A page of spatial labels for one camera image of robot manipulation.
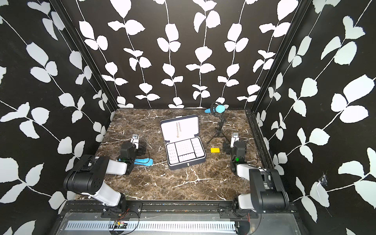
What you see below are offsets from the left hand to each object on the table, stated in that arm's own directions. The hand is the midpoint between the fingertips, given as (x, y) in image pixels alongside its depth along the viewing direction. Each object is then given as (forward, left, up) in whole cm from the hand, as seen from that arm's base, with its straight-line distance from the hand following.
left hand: (136, 139), depth 95 cm
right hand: (-4, -63, +3) cm, 63 cm away
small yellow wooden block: (-8, -52, -5) cm, 53 cm away
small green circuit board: (-46, +1, -7) cm, 46 cm away
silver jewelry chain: (-1, -27, +3) cm, 28 cm away
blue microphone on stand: (+6, -54, +21) cm, 58 cm away
